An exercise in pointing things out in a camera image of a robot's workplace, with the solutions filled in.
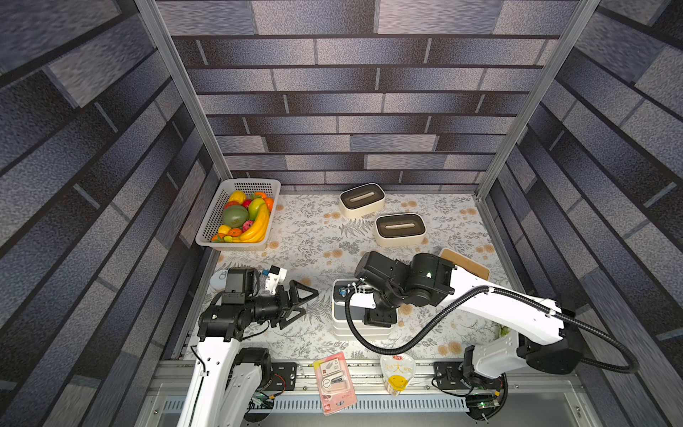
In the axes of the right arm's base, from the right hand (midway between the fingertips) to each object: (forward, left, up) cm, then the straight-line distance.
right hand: (362, 299), depth 67 cm
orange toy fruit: (+45, +37, -12) cm, 60 cm away
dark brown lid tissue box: (+50, -1, -16) cm, 53 cm away
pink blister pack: (-18, +7, -21) cm, 28 cm away
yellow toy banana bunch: (+30, +39, -12) cm, 50 cm away
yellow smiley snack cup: (-14, -9, -13) cm, 21 cm away
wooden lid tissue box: (+21, -38, -17) cm, 46 cm away
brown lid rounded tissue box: (+36, -16, -18) cm, 43 cm away
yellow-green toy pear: (+44, +43, -12) cm, 63 cm away
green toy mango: (+38, +49, -12) cm, 63 cm away
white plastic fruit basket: (+31, +57, -15) cm, 66 cm away
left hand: (-1, +13, -1) cm, 13 cm away
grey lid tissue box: (-4, +5, -9) cm, 11 cm away
